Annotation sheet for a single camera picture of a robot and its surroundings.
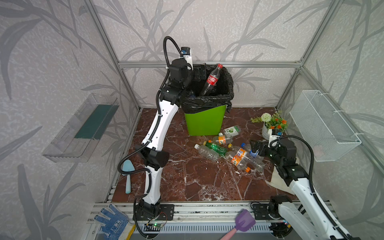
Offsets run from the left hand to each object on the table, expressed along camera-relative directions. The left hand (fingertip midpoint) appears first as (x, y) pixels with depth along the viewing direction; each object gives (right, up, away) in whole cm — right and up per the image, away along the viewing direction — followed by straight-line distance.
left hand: (200, 57), depth 69 cm
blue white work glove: (-41, -79, +1) cm, 89 cm away
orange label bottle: (+27, -57, +20) cm, 66 cm away
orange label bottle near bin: (+13, -41, +26) cm, 51 cm away
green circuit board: (-21, -80, +2) cm, 82 cm away
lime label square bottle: (+23, -37, +33) cm, 54 cm away
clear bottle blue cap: (+29, -51, +20) cm, 62 cm away
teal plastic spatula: (-44, -57, +20) cm, 75 cm away
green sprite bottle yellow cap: (+12, -48, +21) cm, 54 cm away
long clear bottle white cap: (+4, -49, +21) cm, 54 cm away
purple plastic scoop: (+21, -78, +2) cm, 80 cm away
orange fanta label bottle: (+23, -51, +20) cm, 60 cm away
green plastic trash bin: (+4, -31, +26) cm, 41 cm away
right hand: (+31, -39, +11) cm, 51 cm away
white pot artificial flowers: (+46, -31, +24) cm, 61 cm away
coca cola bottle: (+7, -6, +20) cm, 22 cm away
